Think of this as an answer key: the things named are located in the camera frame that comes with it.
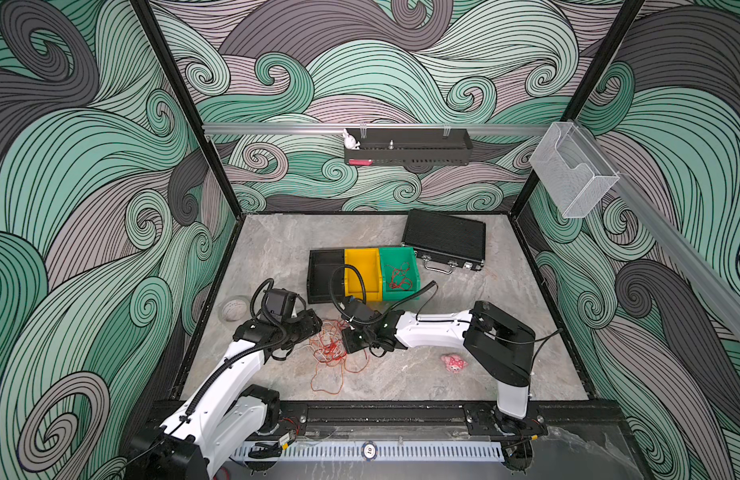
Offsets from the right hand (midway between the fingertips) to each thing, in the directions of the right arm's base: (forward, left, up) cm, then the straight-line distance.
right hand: (342, 341), depth 85 cm
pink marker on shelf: (+44, -5, +31) cm, 54 cm away
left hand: (+3, +7, +6) cm, 10 cm away
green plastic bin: (+29, -17, +3) cm, 34 cm away
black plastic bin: (+29, +10, -4) cm, 31 cm away
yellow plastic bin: (+28, -8, 0) cm, 30 cm away
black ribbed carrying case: (+33, -35, +6) cm, 48 cm away
